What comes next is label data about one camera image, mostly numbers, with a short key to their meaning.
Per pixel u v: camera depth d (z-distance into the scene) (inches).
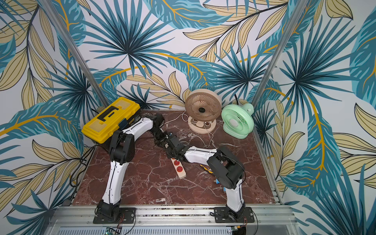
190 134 40.7
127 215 28.8
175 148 28.3
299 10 27.3
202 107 35.2
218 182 32.8
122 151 24.3
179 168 34.4
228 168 19.7
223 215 28.7
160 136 35.0
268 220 28.8
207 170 34.7
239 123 34.0
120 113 37.2
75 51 32.9
